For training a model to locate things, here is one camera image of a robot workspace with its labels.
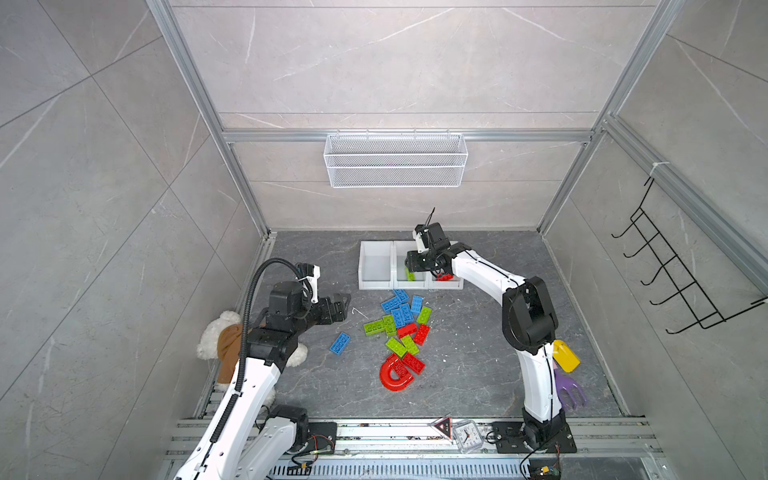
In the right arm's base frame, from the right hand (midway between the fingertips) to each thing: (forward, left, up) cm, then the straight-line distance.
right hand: (410, 259), depth 99 cm
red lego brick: (-22, +2, -7) cm, 24 cm away
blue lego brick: (-12, -2, -8) cm, 15 cm away
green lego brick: (-2, 0, -7) cm, 7 cm away
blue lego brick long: (-13, +7, -7) cm, 17 cm away
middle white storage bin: (-2, +4, -5) cm, 7 cm away
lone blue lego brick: (-26, +23, -7) cm, 35 cm away
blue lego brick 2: (-16, +3, -9) cm, 19 cm away
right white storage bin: (-7, -8, -5) cm, 12 cm away
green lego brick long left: (-20, +9, -8) cm, 23 cm away
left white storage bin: (+3, +12, -7) cm, 15 cm away
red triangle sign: (-48, -6, -8) cm, 50 cm away
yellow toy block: (-31, -44, -9) cm, 55 cm away
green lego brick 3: (-27, +6, -8) cm, 29 cm away
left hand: (-21, +22, +13) cm, 33 cm away
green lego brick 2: (-17, -4, -9) cm, 19 cm away
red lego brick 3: (-32, +1, -9) cm, 33 cm away
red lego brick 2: (-24, -2, -8) cm, 25 cm away
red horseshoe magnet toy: (-37, +9, -8) cm, 39 cm away
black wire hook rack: (-35, -56, +24) cm, 70 cm away
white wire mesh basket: (+27, +4, +21) cm, 34 cm away
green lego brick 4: (-27, +2, -8) cm, 28 cm away
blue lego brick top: (-10, +4, -7) cm, 13 cm away
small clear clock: (-51, -11, -8) cm, 52 cm away
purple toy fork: (-38, -41, -9) cm, 57 cm away
